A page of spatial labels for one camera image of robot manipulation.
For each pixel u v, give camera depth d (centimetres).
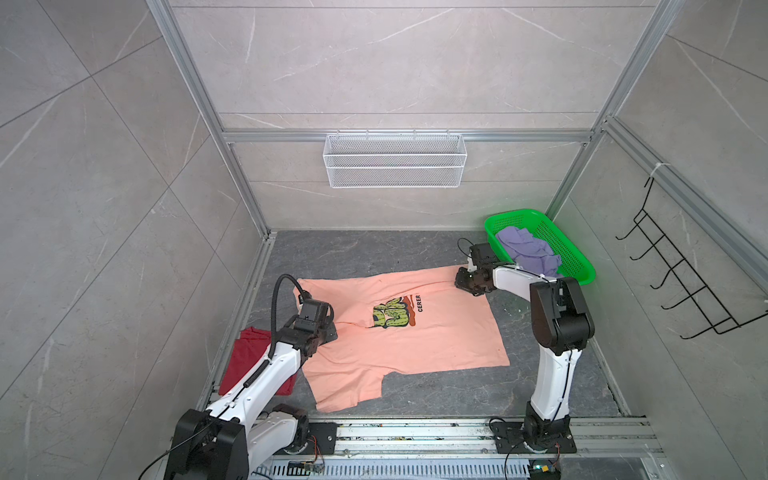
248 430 45
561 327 55
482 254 84
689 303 65
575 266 102
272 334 58
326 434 73
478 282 88
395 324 94
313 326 65
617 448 75
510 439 73
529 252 111
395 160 100
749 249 53
